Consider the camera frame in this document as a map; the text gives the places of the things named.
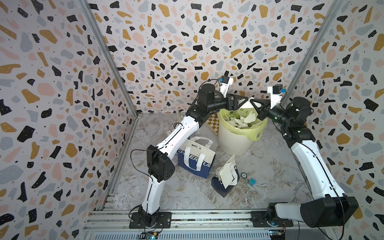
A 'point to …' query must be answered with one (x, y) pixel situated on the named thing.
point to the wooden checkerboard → (212, 122)
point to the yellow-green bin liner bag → (254, 132)
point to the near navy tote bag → (217, 183)
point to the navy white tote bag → (195, 156)
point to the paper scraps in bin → (241, 122)
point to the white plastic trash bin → (234, 144)
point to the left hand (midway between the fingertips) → (247, 98)
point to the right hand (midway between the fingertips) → (252, 101)
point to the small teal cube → (252, 182)
